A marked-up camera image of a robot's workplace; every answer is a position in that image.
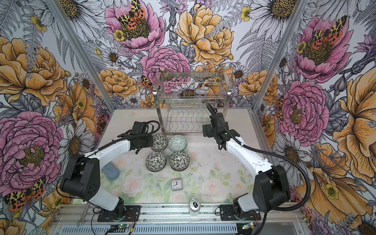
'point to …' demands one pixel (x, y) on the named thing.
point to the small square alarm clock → (176, 183)
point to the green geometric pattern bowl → (177, 143)
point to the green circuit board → (124, 225)
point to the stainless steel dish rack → (187, 100)
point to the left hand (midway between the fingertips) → (149, 145)
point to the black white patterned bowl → (179, 161)
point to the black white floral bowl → (160, 142)
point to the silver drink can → (194, 206)
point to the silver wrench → (82, 220)
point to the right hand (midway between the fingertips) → (213, 130)
